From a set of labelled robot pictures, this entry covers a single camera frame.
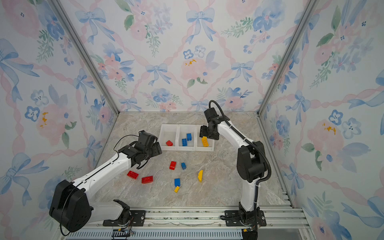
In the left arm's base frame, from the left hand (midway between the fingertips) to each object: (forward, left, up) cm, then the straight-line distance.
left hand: (155, 148), depth 85 cm
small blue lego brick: (-6, -16, -11) cm, 20 cm away
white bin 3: (+6, -25, -8) cm, 27 cm away
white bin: (+14, -5, -9) cm, 17 cm away
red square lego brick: (-5, -9, -11) cm, 15 cm away
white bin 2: (+21, -14, -11) cm, 27 cm away
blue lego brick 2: (-15, -12, -13) cm, 23 cm away
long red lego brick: (-14, +4, -11) cm, 19 cm away
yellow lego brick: (+9, -30, -12) cm, 33 cm away
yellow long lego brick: (+12, -29, -10) cm, 33 cm away
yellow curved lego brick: (-12, -26, -10) cm, 30 cm away
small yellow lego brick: (-20, -12, -11) cm, 26 cm away
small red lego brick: (+11, -5, -11) cm, 16 cm away
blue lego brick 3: (+16, -19, -11) cm, 27 cm away
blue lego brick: (+11, -16, -11) cm, 22 cm away
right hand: (+11, -29, -2) cm, 31 cm away
